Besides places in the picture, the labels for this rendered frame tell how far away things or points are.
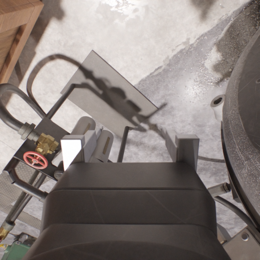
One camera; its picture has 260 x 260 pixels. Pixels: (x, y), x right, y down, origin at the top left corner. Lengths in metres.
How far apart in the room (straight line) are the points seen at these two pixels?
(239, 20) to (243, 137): 0.61
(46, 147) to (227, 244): 0.51
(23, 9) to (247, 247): 0.79
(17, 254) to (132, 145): 2.36
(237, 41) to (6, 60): 0.94
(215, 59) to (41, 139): 0.73
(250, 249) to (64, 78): 0.94
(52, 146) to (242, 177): 0.51
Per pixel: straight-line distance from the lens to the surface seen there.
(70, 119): 1.14
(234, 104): 0.38
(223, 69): 0.92
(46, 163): 0.59
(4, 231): 1.24
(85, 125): 0.72
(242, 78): 0.43
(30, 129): 0.62
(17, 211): 1.20
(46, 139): 0.63
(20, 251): 3.13
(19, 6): 0.77
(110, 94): 0.95
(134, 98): 0.94
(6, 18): 0.71
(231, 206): 1.06
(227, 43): 0.88
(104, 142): 0.73
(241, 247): 0.30
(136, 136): 1.10
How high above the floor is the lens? 0.82
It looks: 50 degrees down
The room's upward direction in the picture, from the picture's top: 169 degrees counter-clockwise
